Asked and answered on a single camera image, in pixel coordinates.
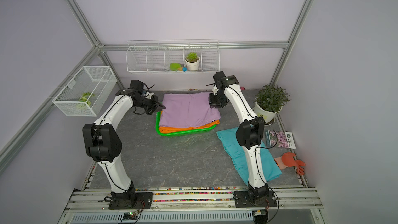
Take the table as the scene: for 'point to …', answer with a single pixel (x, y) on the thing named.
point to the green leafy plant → (272, 98)
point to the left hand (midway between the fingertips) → (165, 106)
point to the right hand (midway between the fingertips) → (212, 104)
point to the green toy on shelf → (174, 66)
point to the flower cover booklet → (280, 139)
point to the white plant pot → (268, 116)
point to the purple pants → (186, 110)
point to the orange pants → (165, 129)
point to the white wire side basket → (87, 92)
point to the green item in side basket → (85, 96)
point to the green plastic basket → (179, 133)
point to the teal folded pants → (238, 156)
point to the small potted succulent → (192, 60)
